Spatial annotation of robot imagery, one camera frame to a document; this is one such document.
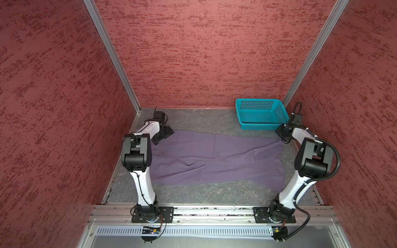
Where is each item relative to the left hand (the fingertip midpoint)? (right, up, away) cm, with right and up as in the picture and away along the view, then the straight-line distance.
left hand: (165, 138), depth 100 cm
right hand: (+75, +4, -1) cm, 75 cm away
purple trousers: (+12, -11, -8) cm, 18 cm away
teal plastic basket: (+71, +18, +18) cm, 76 cm away
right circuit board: (+62, -42, -29) cm, 80 cm away
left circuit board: (-1, -41, -28) cm, 50 cm away
